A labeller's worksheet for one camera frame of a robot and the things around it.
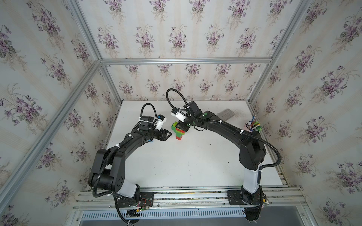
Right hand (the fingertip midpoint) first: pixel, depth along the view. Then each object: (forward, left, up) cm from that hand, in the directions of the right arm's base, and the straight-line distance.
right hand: (180, 123), depth 87 cm
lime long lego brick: (-1, +3, +1) cm, 4 cm away
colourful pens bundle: (+4, -50, -6) cm, 50 cm away
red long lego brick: (-4, -1, -4) cm, 6 cm away
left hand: (-4, +8, -6) cm, 11 cm away
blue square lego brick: (-13, +16, 0) cm, 21 cm away
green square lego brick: (-2, +1, -11) cm, 11 cm away
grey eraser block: (+18, -35, -13) cm, 42 cm away
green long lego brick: (-2, +4, -4) cm, 6 cm away
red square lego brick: (-3, +1, -15) cm, 15 cm away
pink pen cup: (+1, -43, -6) cm, 43 cm away
